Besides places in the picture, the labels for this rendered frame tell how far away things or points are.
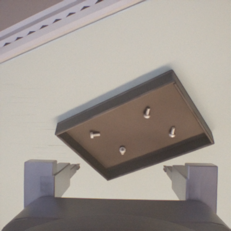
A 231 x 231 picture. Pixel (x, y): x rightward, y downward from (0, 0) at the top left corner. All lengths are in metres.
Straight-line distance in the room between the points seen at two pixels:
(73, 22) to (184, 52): 0.08
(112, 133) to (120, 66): 0.07
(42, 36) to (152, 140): 0.13
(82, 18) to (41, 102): 0.08
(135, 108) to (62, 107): 0.06
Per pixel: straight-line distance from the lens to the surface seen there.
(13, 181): 0.36
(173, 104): 0.25
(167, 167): 0.18
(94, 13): 0.21
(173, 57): 0.22
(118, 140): 0.28
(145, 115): 0.25
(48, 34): 0.22
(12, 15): 1.41
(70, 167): 0.16
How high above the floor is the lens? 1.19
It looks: 45 degrees down
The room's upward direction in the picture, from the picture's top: 177 degrees counter-clockwise
